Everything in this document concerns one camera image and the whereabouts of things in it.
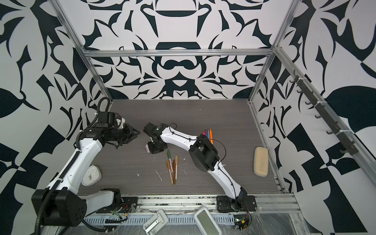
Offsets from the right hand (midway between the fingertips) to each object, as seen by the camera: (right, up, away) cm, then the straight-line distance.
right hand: (153, 151), depth 89 cm
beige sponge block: (+62, -5, -4) cm, 63 cm away
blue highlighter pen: (+34, +9, +11) cm, 37 cm away
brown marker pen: (+12, -11, -4) cm, 17 cm away
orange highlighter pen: (+36, +7, +10) cm, 38 cm away
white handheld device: (+6, -28, -20) cm, 35 cm away
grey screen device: (+29, -27, -22) cm, 45 cm away
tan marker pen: (+9, -8, -2) cm, 12 cm away
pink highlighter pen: (+31, +9, +12) cm, 35 cm away
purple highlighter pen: (+33, +10, +13) cm, 37 cm away
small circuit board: (+46, -31, -17) cm, 58 cm away
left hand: (-5, +13, -10) cm, 18 cm away
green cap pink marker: (+9, -4, +2) cm, 10 cm away
